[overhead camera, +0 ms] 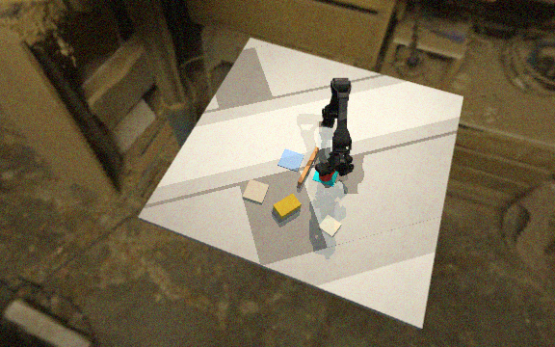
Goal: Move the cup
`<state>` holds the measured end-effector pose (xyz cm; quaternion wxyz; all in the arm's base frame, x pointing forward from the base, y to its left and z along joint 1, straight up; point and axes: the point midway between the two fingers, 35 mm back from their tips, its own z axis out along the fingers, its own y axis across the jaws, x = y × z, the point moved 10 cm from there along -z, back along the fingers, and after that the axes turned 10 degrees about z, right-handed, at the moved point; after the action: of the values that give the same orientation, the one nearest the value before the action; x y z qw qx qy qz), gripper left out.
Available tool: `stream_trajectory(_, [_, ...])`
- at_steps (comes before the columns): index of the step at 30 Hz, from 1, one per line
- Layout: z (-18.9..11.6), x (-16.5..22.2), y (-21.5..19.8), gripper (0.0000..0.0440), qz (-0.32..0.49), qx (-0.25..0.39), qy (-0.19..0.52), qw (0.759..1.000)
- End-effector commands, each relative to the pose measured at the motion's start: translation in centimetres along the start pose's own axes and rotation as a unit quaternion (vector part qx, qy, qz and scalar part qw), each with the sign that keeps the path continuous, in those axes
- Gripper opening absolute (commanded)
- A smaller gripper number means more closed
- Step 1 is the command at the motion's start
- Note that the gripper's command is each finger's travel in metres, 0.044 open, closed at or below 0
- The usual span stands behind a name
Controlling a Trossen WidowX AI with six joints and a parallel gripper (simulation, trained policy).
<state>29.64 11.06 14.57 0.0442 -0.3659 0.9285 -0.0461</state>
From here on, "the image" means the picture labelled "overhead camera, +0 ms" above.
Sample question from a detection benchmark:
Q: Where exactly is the yellow rectangular block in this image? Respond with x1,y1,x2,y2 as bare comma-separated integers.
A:
273,193,301,219

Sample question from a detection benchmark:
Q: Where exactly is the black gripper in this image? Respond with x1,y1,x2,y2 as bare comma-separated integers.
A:
315,152,353,176

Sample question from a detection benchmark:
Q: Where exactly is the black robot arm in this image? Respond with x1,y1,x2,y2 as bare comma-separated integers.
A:
321,78,354,176

